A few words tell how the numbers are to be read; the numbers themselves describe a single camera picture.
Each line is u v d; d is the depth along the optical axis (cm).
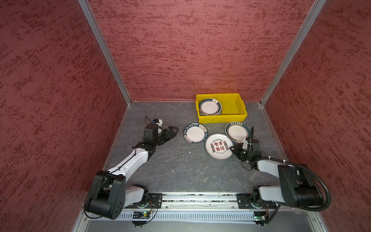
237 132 101
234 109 117
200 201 76
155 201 75
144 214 70
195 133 101
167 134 76
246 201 74
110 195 41
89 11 73
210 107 111
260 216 71
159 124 81
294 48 88
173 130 77
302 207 45
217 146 95
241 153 82
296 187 43
